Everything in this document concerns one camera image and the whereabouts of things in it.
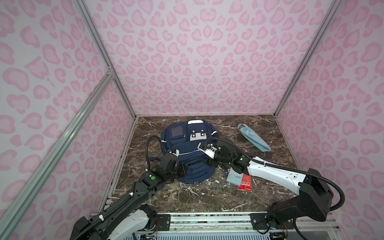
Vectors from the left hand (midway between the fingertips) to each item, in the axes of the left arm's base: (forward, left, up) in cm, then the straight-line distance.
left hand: (189, 165), depth 78 cm
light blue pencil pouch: (+24, -43, -10) cm, 50 cm away
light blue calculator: (-2, -25, -12) cm, 28 cm away
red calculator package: (-6, -31, -13) cm, 34 cm away
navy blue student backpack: (+23, +5, -7) cm, 24 cm away
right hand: (+6, -8, +3) cm, 11 cm away
